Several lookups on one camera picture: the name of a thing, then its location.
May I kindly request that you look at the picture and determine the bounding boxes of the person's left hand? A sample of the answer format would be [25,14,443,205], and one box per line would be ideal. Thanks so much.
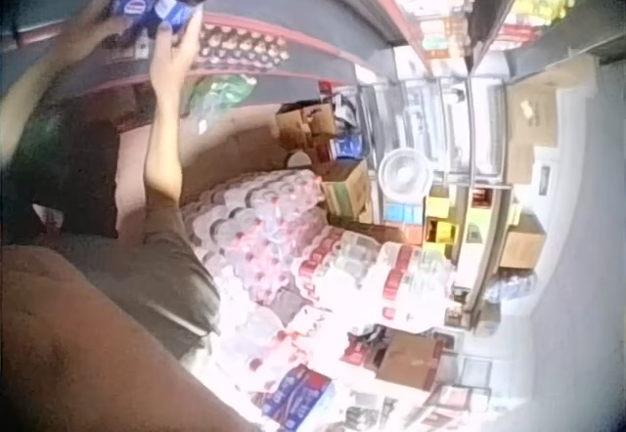
[62,0,134,56]

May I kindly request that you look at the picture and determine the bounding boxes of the heap of water bottle packs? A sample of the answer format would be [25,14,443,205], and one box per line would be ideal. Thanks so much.
[179,167,459,404]

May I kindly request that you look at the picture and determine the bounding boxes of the person's right hand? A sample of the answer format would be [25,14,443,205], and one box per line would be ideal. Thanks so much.
[148,8,204,95]

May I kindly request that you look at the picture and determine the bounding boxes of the blue and red carton pack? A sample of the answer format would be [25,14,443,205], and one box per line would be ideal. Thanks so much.
[262,364,336,431]

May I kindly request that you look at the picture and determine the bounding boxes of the blue drink pack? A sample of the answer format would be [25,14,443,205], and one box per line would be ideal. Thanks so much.
[331,132,367,160]

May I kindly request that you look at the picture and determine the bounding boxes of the shelves of colourful goods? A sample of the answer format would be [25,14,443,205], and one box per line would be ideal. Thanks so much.
[351,0,603,74]

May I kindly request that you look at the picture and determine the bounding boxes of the pack of green bottles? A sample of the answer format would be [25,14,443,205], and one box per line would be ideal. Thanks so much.
[187,73,258,128]

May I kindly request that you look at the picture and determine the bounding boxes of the stack of yellow boxes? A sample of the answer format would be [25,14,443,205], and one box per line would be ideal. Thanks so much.
[423,194,462,255]

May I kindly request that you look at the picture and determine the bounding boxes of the white round fan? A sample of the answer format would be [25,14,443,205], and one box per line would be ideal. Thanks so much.
[377,147,435,204]

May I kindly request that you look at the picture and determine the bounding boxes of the small brown cardboard box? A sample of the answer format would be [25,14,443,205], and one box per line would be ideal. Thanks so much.
[497,216,548,271]

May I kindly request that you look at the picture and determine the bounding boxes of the cardboard box with green print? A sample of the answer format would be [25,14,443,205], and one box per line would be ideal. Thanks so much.
[318,159,374,222]

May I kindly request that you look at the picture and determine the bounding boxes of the open brown cardboard box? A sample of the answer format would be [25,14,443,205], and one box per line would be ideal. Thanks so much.
[275,101,339,153]

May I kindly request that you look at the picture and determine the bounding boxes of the blue boxes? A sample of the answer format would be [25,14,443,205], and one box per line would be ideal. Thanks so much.
[382,203,425,227]

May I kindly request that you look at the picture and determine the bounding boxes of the red edged shelf of bottles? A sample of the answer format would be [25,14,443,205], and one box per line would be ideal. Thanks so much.
[14,11,382,110]

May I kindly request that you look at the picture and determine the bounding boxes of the tall brown cardboard carton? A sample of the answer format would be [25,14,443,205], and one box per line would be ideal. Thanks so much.
[504,82,561,187]

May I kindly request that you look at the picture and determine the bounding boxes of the grey metal rack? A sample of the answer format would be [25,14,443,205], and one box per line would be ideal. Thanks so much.
[360,75,508,182]

